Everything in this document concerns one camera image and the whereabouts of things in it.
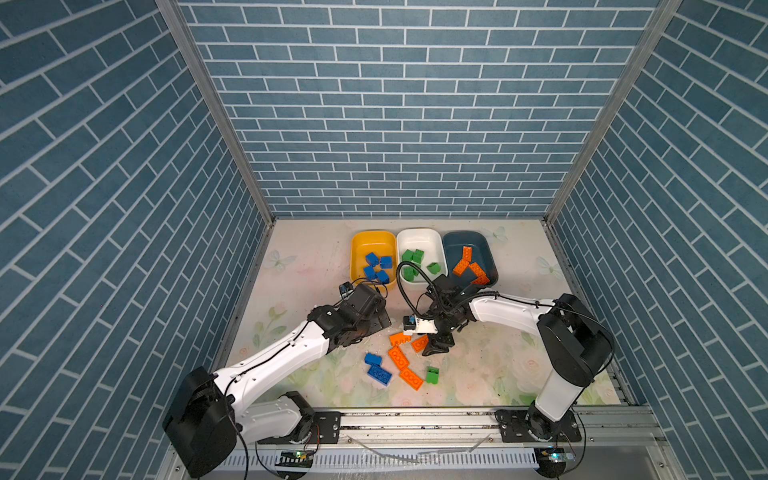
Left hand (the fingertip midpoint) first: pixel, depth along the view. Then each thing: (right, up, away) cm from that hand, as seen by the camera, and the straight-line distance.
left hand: (378, 323), depth 82 cm
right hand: (+12, -5, +6) cm, 15 cm away
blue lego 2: (+1, +15, +24) cm, 29 cm away
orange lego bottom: (+8, -15, +1) cm, 16 cm away
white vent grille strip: (+4, -30, -11) cm, 32 cm away
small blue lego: (-2, -11, +3) cm, 11 cm away
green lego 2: (+18, +13, +21) cm, 31 cm away
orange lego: (+27, +14, +23) cm, 38 cm away
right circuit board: (+43, -31, -10) cm, 54 cm away
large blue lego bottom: (0, -14, +1) cm, 15 cm away
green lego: (+9, +18, +24) cm, 31 cm away
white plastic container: (+18, +23, +29) cm, 41 cm away
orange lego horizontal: (+35, +10, +20) cm, 41 cm away
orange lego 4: (+6, -11, +3) cm, 12 cm away
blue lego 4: (-5, +12, +20) cm, 24 cm away
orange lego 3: (+12, -8, +6) cm, 16 cm away
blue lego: (-4, +17, +23) cm, 29 cm away
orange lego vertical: (+31, +19, +27) cm, 45 cm away
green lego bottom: (+15, -15, 0) cm, 21 cm away
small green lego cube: (+13, +18, +24) cm, 32 cm away
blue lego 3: (0, +10, +20) cm, 23 cm away
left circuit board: (-19, -31, -9) cm, 38 cm away
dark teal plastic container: (+36, +18, +26) cm, 48 cm away
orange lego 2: (+6, -6, +4) cm, 9 cm away
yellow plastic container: (0, +22, +29) cm, 37 cm away
